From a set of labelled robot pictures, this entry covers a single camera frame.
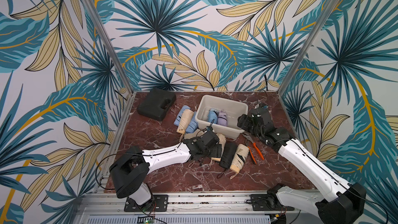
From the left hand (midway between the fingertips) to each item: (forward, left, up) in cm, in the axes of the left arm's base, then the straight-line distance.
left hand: (214, 151), depth 82 cm
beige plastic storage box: (+31, -14, -1) cm, 34 cm away
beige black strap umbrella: (-2, -13, -4) cm, 14 cm away
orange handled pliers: (+10, -21, -5) cm, 24 cm away
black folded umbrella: (+2, -8, -5) cm, 10 cm away
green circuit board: (-30, +31, -11) cm, 44 cm away
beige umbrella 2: (+8, -5, -3) cm, 10 cm away
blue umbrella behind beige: (+19, +12, -4) cm, 23 cm away
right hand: (+11, -14, +14) cm, 22 cm away
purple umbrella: (+24, -6, -4) cm, 25 cm away
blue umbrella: (+26, 0, -2) cm, 26 cm away
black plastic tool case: (+33, +38, -1) cm, 50 cm away
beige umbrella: (+23, +17, -1) cm, 29 cm away
